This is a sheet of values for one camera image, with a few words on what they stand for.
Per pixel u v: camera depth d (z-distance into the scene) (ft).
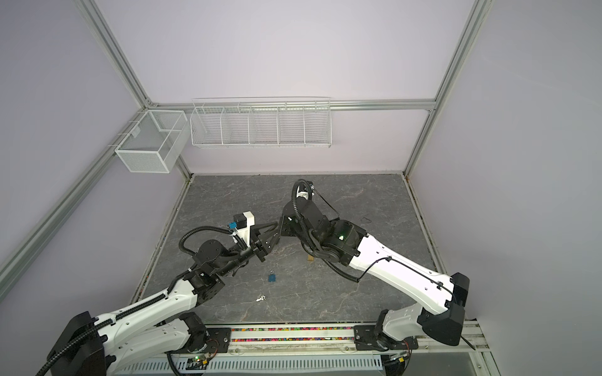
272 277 2.85
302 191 1.87
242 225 1.94
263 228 2.22
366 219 3.44
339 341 2.47
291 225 1.90
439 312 1.32
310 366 5.17
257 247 1.99
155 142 3.32
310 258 3.00
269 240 2.10
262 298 2.71
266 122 3.27
